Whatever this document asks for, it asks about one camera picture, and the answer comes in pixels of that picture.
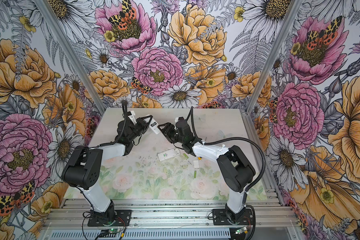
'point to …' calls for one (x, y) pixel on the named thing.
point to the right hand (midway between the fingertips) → (160, 132)
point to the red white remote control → (153, 126)
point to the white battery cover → (196, 164)
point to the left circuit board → (114, 230)
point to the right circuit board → (241, 230)
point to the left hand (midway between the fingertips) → (154, 119)
